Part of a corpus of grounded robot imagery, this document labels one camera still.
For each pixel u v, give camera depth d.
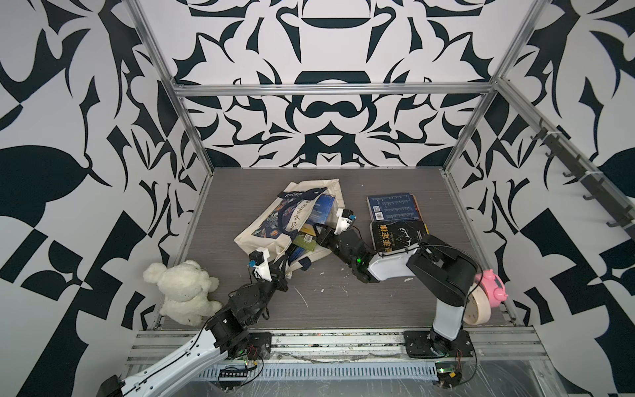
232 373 0.73
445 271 0.49
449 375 0.71
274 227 0.83
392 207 1.04
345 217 0.81
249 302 0.58
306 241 0.86
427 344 0.73
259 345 0.74
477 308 0.71
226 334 0.59
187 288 0.67
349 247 0.69
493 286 0.76
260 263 0.66
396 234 0.94
